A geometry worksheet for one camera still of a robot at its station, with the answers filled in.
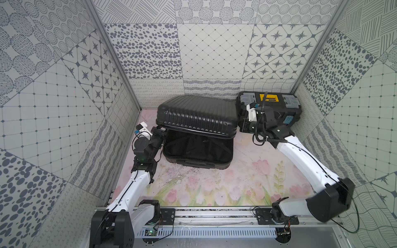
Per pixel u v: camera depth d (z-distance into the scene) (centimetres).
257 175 88
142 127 70
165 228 71
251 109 70
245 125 69
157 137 68
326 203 48
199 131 70
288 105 99
